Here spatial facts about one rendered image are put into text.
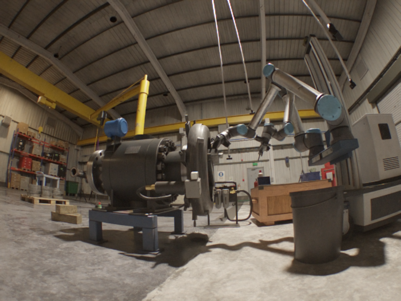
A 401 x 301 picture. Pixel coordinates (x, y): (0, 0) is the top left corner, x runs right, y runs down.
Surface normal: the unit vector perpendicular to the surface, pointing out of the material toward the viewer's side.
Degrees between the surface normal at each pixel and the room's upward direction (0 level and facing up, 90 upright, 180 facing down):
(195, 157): 87
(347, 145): 90
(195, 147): 75
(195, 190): 112
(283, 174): 90
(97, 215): 90
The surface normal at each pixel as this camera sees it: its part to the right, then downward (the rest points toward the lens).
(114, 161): -0.15, -0.39
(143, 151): -0.15, -0.62
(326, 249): -0.40, -0.18
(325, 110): -0.75, -0.08
